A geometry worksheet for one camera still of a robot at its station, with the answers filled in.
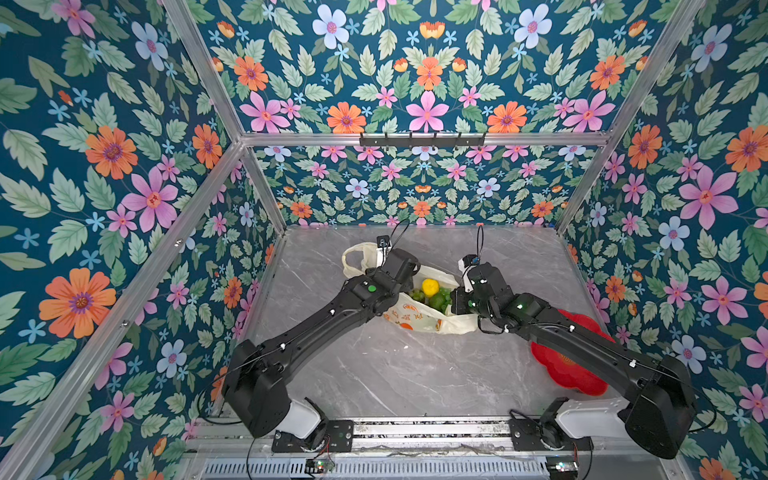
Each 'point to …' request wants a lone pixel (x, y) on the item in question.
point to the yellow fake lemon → (430, 287)
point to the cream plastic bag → (409, 313)
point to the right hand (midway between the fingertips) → (449, 292)
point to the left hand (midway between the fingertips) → (401, 265)
